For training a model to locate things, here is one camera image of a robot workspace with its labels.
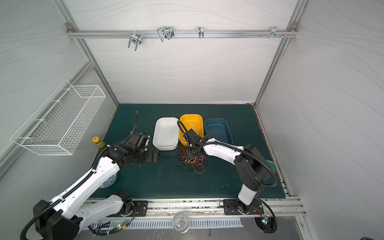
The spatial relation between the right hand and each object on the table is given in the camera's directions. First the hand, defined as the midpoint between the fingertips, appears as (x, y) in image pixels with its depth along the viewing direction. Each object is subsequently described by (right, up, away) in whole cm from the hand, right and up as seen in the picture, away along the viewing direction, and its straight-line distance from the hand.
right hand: (191, 148), depth 89 cm
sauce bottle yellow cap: (-50, +3, -8) cm, 51 cm away
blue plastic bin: (+19, +11, +16) cm, 27 cm away
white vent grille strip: (-11, -32, -19) cm, 39 cm away
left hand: (-20, -1, -10) cm, 22 cm away
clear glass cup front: (-4, -27, -25) cm, 37 cm away
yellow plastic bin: (+1, +16, +19) cm, 25 cm away
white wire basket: (-61, +15, -21) cm, 66 cm away
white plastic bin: (-19, +7, +14) cm, 24 cm away
